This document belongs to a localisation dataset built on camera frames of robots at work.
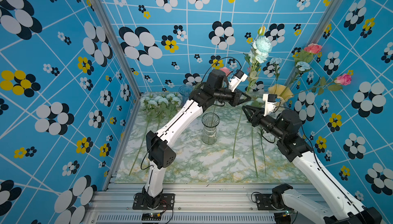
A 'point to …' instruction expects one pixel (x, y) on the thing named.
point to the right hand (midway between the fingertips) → (247, 106)
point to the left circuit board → (151, 216)
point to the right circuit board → (283, 217)
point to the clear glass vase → (210, 120)
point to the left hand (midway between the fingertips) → (252, 97)
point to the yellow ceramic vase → (281, 90)
